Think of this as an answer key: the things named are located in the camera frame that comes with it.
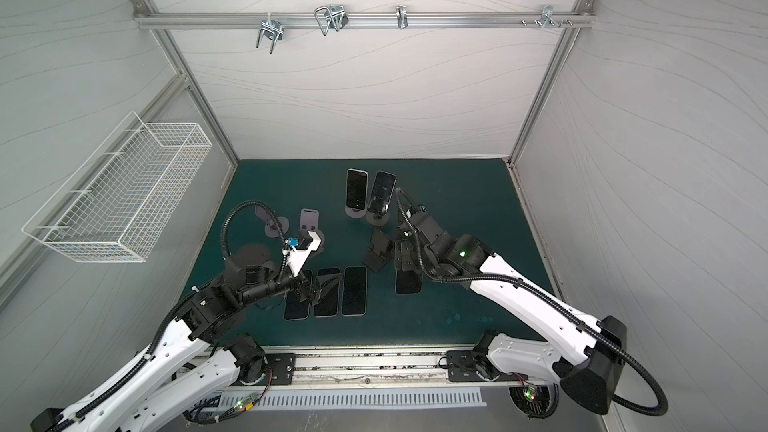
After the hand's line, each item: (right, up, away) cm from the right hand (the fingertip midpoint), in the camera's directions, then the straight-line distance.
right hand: (408, 242), depth 75 cm
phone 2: (-16, +13, +25) cm, 32 cm away
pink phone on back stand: (-7, +13, +23) cm, 27 cm away
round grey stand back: (-9, +2, +29) cm, 31 cm away
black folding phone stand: (-8, -5, +14) cm, 17 cm away
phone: (-15, -17, +11) cm, 25 cm away
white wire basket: (-68, +10, -6) cm, 69 cm away
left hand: (-18, -2, -6) cm, 19 cm away
